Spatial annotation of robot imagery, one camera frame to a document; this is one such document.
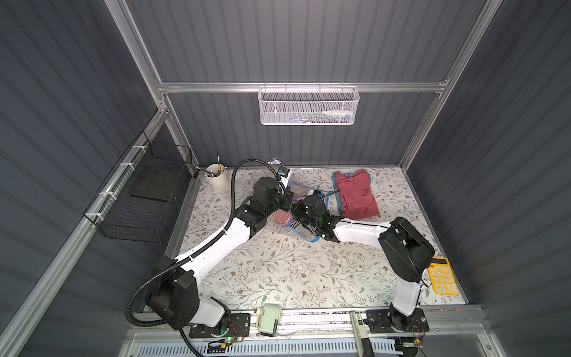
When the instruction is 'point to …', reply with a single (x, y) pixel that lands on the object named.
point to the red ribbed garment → (356, 198)
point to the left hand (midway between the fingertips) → (291, 189)
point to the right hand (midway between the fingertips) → (288, 204)
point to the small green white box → (268, 314)
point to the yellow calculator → (442, 277)
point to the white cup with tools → (218, 176)
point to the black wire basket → (134, 204)
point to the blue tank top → (334, 177)
